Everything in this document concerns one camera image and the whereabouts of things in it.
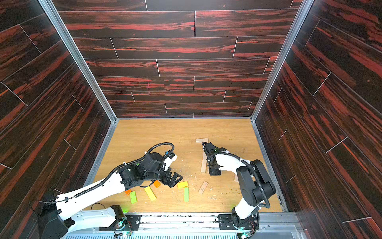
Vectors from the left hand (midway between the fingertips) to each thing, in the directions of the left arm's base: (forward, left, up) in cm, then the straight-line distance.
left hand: (177, 174), depth 74 cm
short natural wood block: (+34, -12, -16) cm, 39 cm away
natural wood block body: (+5, -34, -15) cm, 38 cm away
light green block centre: (-5, -4, -15) cm, 16 cm away
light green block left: (-7, +25, -16) cm, 31 cm away
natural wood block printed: (-1, -14, -15) cm, 20 cm away
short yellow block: (0, -2, -14) cm, 14 cm away
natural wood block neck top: (+33, -17, -14) cm, 39 cm away
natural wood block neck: (+15, -15, -15) cm, 26 cm away
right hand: (+13, -20, -16) cm, 29 cm away
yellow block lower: (-5, +16, -15) cm, 22 cm away
